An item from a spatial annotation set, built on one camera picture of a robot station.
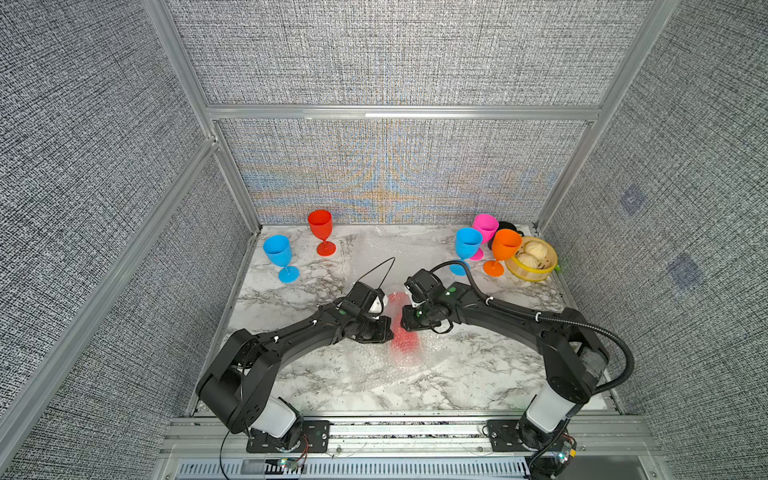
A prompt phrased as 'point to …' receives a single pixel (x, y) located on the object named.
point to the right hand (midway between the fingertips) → (403, 318)
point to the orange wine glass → (505, 244)
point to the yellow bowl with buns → (534, 261)
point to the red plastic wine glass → (321, 226)
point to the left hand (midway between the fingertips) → (400, 335)
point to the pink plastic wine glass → (488, 226)
